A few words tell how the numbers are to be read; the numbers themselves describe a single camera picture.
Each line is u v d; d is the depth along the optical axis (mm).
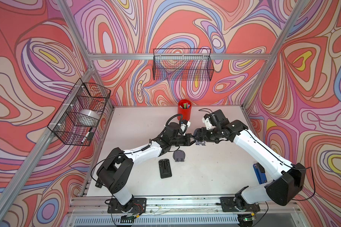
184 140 719
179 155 911
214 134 639
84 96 822
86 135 719
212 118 616
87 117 702
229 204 729
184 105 1070
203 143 782
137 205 732
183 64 960
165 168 840
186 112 1087
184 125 747
